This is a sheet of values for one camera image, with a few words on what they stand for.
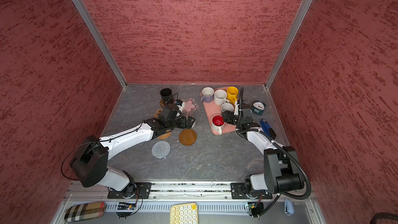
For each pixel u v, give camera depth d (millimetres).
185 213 668
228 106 981
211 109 1065
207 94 1088
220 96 1084
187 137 923
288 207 682
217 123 969
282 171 427
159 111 1043
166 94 1035
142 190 745
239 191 737
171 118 670
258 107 1022
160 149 873
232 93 1053
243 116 696
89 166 428
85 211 667
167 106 659
